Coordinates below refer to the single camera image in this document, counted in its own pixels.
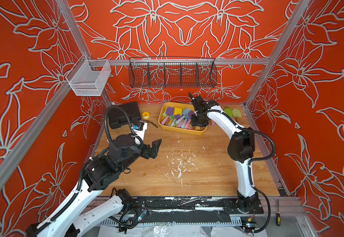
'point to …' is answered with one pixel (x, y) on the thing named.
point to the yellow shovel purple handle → (178, 113)
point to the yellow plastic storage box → (172, 125)
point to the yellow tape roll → (146, 115)
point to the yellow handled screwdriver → (278, 218)
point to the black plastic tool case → (117, 117)
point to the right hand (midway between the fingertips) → (195, 122)
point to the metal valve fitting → (150, 121)
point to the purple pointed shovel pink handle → (169, 111)
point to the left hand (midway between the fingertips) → (152, 135)
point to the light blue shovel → (185, 113)
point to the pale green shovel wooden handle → (236, 113)
